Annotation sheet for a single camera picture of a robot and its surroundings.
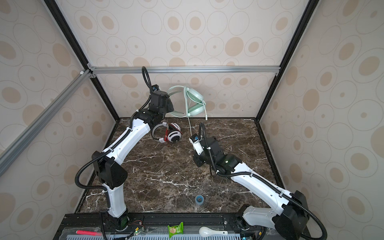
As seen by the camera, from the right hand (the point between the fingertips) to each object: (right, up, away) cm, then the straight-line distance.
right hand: (194, 150), depth 77 cm
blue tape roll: (+3, -27, +4) cm, 28 cm away
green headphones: (+2, +24, 0) cm, 24 cm away
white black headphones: (-15, +9, +23) cm, 29 cm away
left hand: (-13, +28, +3) cm, 31 cm away
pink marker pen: (-50, -39, -5) cm, 64 cm away
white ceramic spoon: (+5, -38, -6) cm, 38 cm away
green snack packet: (-10, -36, -7) cm, 38 cm away
